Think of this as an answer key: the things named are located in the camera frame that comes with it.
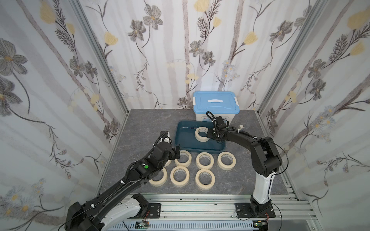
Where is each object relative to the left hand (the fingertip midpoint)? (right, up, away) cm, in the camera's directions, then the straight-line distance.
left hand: (173, 144), depth 77 cm
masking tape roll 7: (+18, -22, +8) cm, 30 cm away
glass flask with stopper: (+45, +10, +20) cm, 50 cm away
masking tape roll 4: (+33, -13, +16) cm, 39 cm away
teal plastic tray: (+6, +2, +27) cm, 28 cm away
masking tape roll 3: (+19, -13, +15) cm, 28 cm away
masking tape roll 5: (-10, -22, +3) cm, 25 cm away
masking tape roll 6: (+4, -23, +4) cm, 24 cm away
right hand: (+25, +7, +20) cm, 33 cm away
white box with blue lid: (+23, +25, +24) cm, 41 cm away
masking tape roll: (-4, -13, +9) cm, 16 cm away
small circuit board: (-13, -39, -7) cm, 42 cm away
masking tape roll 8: (+18, +7, +28) cm, 34 cm away
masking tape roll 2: (+5, -7, +16) cm, 18 cm away
